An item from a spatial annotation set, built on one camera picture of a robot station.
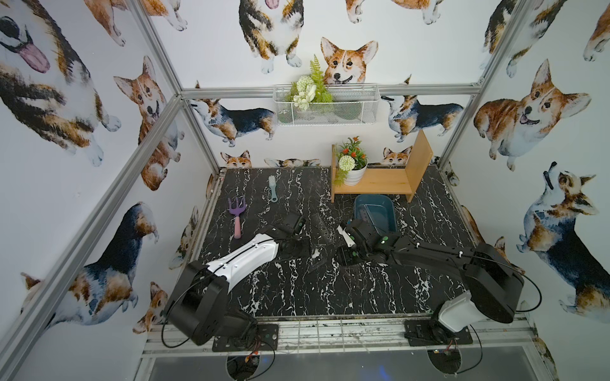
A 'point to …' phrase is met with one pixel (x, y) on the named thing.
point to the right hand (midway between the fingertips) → (342, 249)
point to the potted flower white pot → (353, 163)
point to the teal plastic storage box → (380, 209)
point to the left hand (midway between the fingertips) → (307, 244)
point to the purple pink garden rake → (237, 210)
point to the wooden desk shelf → (402, 181)
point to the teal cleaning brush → (272, 183)
